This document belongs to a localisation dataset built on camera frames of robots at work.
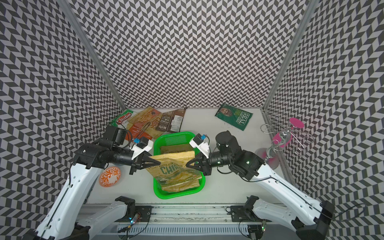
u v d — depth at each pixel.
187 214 0.74
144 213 0.72
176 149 0.92
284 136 0.71
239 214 0.74
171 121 1.08
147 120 1.09
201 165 0.56
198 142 0.53
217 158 0.53
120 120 1.10
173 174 0.63
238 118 1.10
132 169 0.50
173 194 0.71
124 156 0.52
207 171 0.53
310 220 0.37
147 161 0.55
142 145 0.49
